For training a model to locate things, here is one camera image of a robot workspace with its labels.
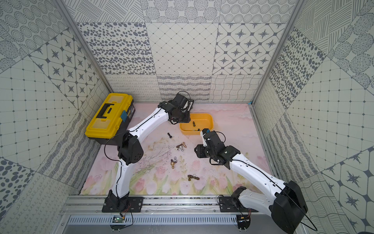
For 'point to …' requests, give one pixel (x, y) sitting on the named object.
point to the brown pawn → (194, 124)
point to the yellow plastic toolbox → (114, 118)
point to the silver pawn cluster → (181, 147)
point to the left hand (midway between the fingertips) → (189, 117)
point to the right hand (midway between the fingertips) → (197, 151)
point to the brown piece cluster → (177, 146)
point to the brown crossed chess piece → (189, 176)
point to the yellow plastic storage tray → (197, 122)
